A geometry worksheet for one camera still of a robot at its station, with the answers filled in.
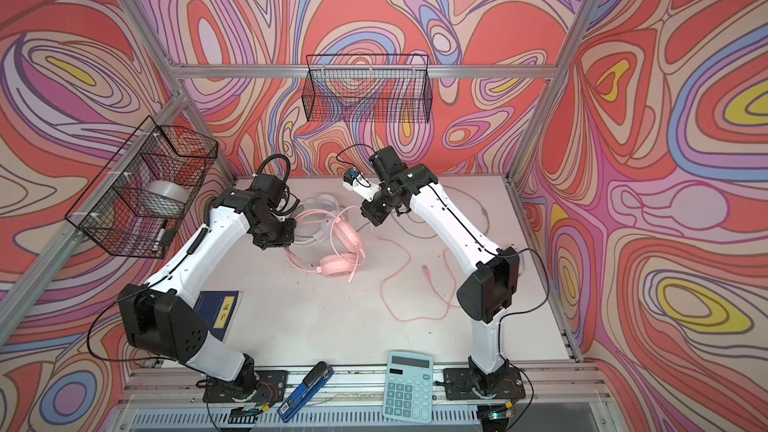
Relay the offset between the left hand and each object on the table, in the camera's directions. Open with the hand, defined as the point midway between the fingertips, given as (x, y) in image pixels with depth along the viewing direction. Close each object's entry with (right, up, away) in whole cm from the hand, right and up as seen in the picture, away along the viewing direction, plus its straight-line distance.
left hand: (295, 239), depth 82 cm
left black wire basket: (-33, +11, -13) cm, 37 cm away
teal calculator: (+31, -36, -10) cm, 49 cm away
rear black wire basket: (+19, +49, +18) cm, 56 cm away
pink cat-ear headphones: (+16, -1, -7) cm, 17 cm away
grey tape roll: (-28, +11, -12) cm, 32 cm away
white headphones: (+4, +8, +20) cm, 22 cm away
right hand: (+21, +6, -2) cm, 22 cm away
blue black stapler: (+5, -37, -12) cm, 39 cm away
